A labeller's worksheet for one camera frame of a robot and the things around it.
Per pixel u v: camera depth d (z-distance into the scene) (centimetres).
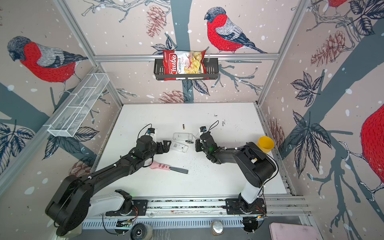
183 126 107
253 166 47
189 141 98
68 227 40
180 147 95
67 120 71
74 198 41
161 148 76
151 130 76
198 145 83
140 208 73
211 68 95
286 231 66
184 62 88
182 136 100
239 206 67
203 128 84
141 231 59
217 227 60
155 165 85
